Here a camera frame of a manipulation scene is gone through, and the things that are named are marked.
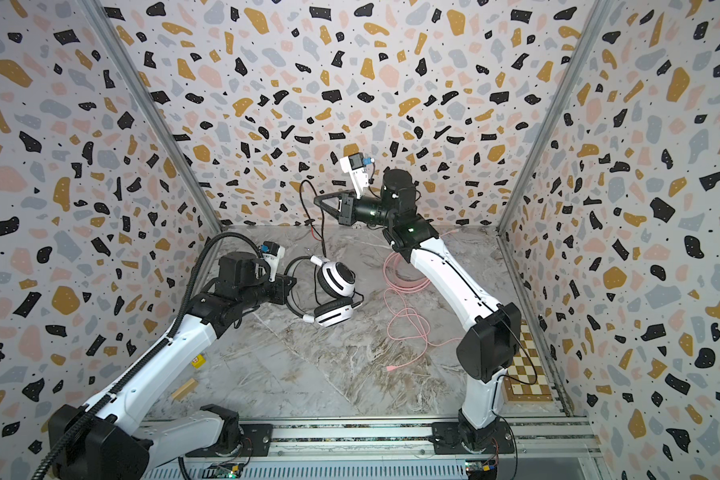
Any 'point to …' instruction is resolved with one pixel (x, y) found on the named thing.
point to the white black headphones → (336, 279)
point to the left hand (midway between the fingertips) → (295, 275)
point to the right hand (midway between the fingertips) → (309, 198)
